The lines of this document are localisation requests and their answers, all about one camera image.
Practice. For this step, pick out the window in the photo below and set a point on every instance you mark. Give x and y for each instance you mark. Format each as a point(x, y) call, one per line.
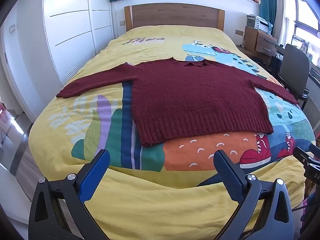
point(303, 25)

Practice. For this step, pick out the maroon knitted sweater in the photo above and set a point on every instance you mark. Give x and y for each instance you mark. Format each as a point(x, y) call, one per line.
point(187, 100)

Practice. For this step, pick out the wide wall socket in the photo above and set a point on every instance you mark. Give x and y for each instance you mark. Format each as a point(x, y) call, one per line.
point(239, 32)

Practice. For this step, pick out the long teal curtain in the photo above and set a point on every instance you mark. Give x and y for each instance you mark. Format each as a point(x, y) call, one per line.
point(265, 5)

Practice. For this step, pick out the black paper bag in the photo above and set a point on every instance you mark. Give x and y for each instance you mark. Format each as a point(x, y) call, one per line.
point(275, 65)

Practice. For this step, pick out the white wardrobe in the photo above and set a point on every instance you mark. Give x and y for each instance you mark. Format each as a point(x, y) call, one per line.
point(72, 30)

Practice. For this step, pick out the grey-green chair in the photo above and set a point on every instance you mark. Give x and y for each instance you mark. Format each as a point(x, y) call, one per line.
point(295, 67)

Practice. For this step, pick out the wooden headboard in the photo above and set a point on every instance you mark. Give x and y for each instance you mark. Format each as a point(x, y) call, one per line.
point(175, 15)

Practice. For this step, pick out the bed with yellow dinosaur duvet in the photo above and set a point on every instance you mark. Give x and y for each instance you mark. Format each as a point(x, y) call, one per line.
point(150, 200)

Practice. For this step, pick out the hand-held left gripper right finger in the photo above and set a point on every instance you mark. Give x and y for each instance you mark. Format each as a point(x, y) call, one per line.
point(228, 177)

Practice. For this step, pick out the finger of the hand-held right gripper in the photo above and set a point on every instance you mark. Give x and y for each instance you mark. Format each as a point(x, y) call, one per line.
point(303, 155)

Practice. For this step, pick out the grey printer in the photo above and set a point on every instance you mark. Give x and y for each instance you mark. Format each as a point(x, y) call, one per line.
point(260, 25)

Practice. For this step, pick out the wooden drawer cabinet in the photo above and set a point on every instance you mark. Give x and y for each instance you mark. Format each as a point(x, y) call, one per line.
point(260, 42)

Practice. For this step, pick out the dark backpack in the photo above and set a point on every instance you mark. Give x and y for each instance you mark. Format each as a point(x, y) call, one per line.
point(260, 62)

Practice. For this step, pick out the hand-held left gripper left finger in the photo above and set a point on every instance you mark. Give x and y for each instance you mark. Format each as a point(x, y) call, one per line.
point(96, 177)

